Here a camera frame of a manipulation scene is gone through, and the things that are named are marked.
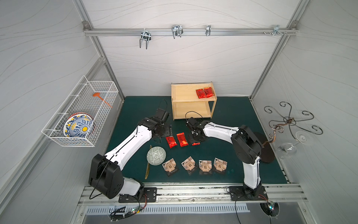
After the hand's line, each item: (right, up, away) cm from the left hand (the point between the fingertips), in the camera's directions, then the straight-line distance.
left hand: (166, 133), depth 82 cm
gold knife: (-11, -23, 0) cm, 25 cm away
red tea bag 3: (+19, -8, +7) cm, 22 cm away
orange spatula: (-39, +23, -4) cm, 45 cm away
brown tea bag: (+2, -20, +1) cm, 20 cm away
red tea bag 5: (+28, +26, +10) cm, 39 cm away
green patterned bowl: (-7, -15, +4) cm, 17 cm away
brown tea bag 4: (+33, -20, +2) cm, 39 cm away
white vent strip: (-17, -37, -13) cm, 43 cm away
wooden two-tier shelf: (+15, +20, +9) cm, 27 cm away
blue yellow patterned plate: (-37, +7, -20) cm, 43 cm away
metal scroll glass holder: (+64, +14, -11) cm, 66 cm away
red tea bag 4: (+22, +25, +9) cm, 35 cm away
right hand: (+18, -6, +13) cm, 23 cm away
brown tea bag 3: (+24, -20, +1) cm, 31 cm away
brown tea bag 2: (+14, -20, +2) cm, 24 cm away
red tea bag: (+3, -7, +8) cm, 12 cm away
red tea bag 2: (+10, -6, +11) cm, 16 cm away
